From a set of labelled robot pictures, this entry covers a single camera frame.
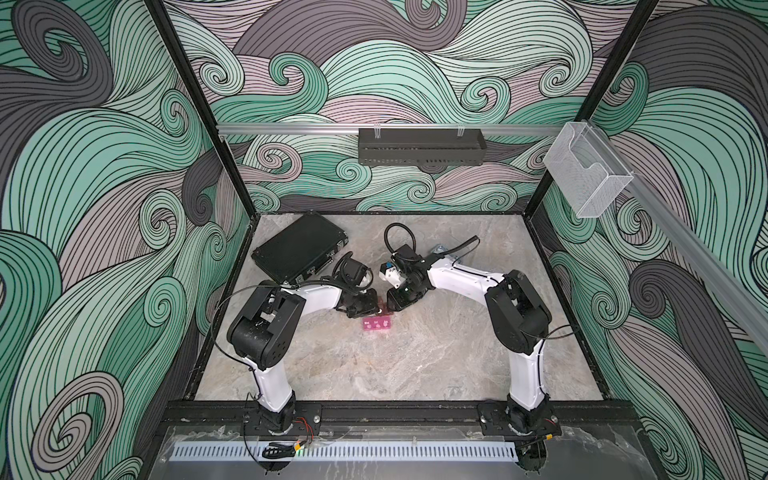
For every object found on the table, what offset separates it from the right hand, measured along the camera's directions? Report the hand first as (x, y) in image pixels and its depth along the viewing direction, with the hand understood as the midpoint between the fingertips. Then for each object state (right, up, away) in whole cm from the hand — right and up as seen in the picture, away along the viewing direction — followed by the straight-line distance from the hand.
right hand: (389, 308), depth 91 cm
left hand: (-3, 0, +1) cm, 3 cm away
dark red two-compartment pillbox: (-1, -1, -1) cm, 2 cm away
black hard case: (-31, +18, +11) cm, 37 cm away
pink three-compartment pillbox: (-4, -4, -2) cm, 6 cm away
